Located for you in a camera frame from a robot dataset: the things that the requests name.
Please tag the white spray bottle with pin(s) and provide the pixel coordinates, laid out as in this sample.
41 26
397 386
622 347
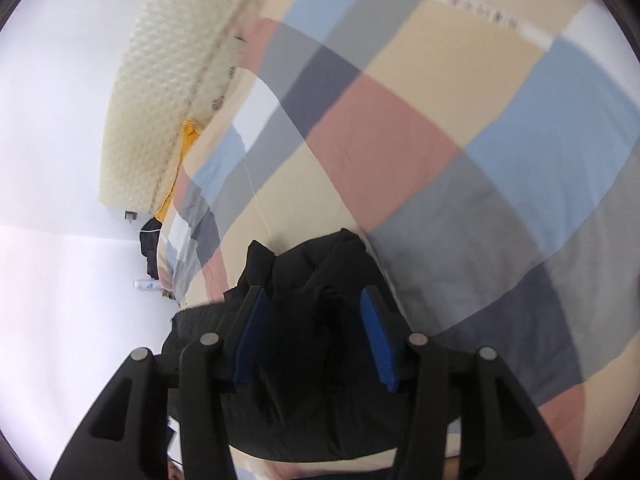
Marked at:
146 285

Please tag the cream quilted headboard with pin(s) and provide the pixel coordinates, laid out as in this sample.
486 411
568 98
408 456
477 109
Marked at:
165 100

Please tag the black puffer jacket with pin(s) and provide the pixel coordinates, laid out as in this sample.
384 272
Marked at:
310 350

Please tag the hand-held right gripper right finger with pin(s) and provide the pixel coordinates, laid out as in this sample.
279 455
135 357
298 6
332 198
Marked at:
380 345

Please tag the grey wall socket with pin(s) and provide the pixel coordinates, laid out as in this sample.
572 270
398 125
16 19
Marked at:
130 215

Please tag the black bag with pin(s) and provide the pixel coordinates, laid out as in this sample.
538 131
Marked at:
148 250

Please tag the plaid duvet bed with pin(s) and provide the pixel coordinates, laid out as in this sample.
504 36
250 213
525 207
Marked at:
425 135

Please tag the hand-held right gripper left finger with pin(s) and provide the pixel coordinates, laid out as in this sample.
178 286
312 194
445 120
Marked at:
250 335

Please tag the yellow cloth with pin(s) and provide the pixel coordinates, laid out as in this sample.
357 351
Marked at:
181 165

